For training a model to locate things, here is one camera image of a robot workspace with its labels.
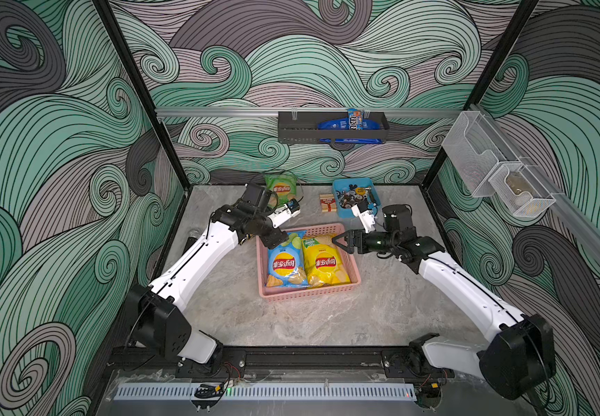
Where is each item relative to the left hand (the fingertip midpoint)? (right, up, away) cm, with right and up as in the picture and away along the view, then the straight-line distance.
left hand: (279, 223), depth 79 cm
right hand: (+19, -5, -1) cm, 20 cm away
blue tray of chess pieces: (+29, +12, +36) cm, 47 cm away
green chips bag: (0, +14, +31) cm, 34 cm away
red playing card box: (+20, +7, +33) cm, 39 cm away
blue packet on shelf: (+23, +36, +13) cm, 44 cm away
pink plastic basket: (-3, -23, +2) cm, 23 cm away
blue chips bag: (+2, -14, +6) cm, 15 cm away
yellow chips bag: (+15, -14, +9) cm, 22 cm away
